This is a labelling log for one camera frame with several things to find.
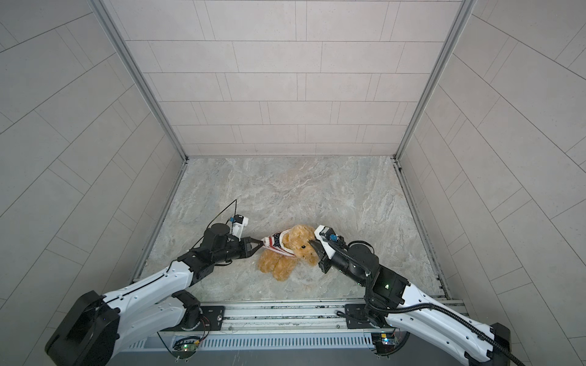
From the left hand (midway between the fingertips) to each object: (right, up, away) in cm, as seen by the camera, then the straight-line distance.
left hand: (267, 243), depth 80 cm
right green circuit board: (+37, -26, -12) cm, 47 cm away
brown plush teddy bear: (+10, +5, -13) cm, 18 cm away
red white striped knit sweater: (+3, +2, -6) cm, 8 cm away
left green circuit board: (-21, -25, -16) cm, 36 cm away
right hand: (+15, +4, -12) cm, 19 cm away
